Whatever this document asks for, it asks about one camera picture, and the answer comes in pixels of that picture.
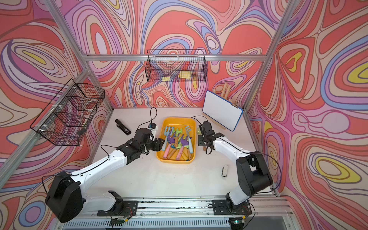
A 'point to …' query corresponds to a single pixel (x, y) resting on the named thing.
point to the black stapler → (125, 130)
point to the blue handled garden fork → (166, 133)
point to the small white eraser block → (224, 171)
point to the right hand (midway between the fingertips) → (205, 143)
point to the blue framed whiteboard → (221, 110)
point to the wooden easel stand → (222, 93)
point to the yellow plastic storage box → (178, 122)
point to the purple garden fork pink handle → (170, 140)
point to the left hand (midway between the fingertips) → (162, 140)
